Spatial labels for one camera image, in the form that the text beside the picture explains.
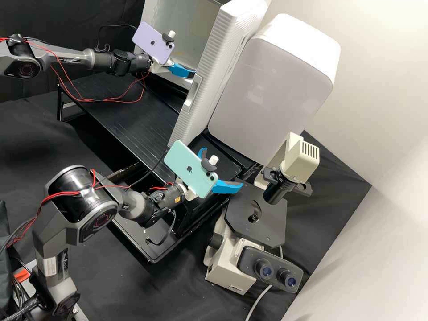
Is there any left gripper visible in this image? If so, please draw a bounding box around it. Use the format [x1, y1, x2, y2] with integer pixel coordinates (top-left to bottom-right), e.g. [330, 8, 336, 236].
[149, 59, 197, 80]

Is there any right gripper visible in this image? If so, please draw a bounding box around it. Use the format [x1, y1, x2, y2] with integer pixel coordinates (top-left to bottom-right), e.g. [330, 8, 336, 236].
[180, 147, 245, 202]

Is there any incubator door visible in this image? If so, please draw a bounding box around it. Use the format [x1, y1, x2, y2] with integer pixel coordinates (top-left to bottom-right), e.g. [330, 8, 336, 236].
[167, 0, 272, 152]

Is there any black platform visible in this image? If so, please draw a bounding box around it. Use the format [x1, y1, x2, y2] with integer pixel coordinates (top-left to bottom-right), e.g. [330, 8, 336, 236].
[200, 130, 265, 174]
[56, 71, 194, 165]

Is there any white box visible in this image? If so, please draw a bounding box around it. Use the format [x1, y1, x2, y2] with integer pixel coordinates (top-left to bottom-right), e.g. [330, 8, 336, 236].
[206, 13, 342, 158]

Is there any black tray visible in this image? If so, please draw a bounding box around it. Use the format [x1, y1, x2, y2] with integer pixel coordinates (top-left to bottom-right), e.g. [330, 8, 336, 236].
[107, 144, 247, 265]

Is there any cream microscope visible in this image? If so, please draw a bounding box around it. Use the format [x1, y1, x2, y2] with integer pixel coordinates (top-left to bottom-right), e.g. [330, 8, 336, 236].
[204, 131, 321, 295]

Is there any right wrist camera phone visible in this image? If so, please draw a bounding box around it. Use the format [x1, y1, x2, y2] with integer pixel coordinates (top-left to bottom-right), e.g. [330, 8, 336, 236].
[163, 140, 220, 198]

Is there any wrist camera phone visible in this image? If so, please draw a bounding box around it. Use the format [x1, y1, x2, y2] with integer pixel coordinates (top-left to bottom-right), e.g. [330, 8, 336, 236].
[163, 140, 220, 198]
[132, 21, 177, 66]

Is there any left wrist camera phone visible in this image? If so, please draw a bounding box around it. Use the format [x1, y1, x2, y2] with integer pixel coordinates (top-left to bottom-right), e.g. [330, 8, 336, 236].
[132, 21, 177, 66]

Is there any black cable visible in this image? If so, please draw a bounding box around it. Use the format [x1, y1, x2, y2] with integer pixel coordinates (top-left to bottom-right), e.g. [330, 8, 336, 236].
[95, 25, 138, 51]
[144, 208, 177, 247]
[128, 145, 169, 188]

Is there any grey cable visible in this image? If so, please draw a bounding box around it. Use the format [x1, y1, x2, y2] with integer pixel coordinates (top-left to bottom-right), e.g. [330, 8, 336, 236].
[247, 284, 280, 321]

